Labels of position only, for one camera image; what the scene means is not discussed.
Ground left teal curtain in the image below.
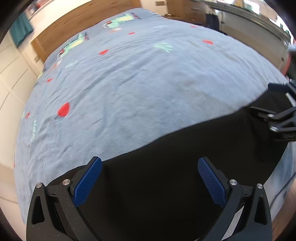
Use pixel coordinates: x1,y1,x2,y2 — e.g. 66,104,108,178
10,12,34,48

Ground white wardrobe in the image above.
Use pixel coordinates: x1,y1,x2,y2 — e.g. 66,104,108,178
0,32,43,169

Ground wooden dresser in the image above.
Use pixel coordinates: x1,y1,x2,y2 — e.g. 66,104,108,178
166,0,209,26

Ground blue patterned bed cover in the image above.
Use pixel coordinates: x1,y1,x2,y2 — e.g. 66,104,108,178
15,8,285,220

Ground long desk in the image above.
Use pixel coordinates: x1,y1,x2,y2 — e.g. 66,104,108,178
207,1,291,71

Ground black bag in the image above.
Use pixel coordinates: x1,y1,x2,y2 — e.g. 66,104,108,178
206,14,220,31

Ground black pants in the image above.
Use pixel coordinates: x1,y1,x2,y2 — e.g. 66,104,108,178
47,91,295,241

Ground wooden headboard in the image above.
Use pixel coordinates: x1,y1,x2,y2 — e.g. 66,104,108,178
31,0,142,62

